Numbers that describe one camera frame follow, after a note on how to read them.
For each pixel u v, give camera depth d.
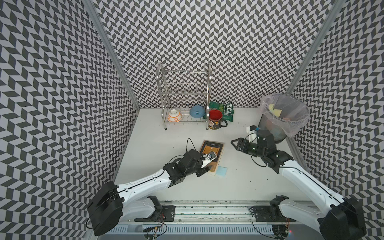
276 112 0.96
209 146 0.96
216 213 0.75
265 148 0.60
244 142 0.69
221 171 0.86
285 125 0.78
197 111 1.06
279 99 0.91
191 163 0.60
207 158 0.66
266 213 0.72
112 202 0.40
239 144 0.70
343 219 0.38
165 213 0.72
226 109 1.16
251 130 0.71
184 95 1.15
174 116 1.02
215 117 1.03
